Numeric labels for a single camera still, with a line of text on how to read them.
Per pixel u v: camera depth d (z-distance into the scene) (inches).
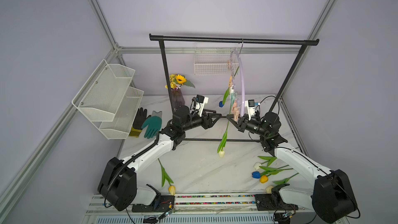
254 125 26.0
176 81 36.5
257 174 31.8
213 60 37.6
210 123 26.0
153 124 39.9
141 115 42.3
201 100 25.4
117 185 16.1
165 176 32.2
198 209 28.8
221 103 37.0
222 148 29.8
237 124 27.2
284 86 28.0
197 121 25.9
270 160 33.6
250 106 26.1
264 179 31.4
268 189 29.6
